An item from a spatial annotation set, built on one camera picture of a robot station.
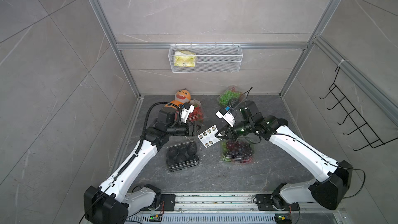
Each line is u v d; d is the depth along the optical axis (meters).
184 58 0.86
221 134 0.67
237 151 0.83
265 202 0.73
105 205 0.37
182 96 1.08
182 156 0.83
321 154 0.44
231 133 0.60
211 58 1.01
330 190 0.38
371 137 0.61
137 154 0.47
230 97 1.10
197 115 1.02
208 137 0.71
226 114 0.63
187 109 0.65
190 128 0.62
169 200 0.74
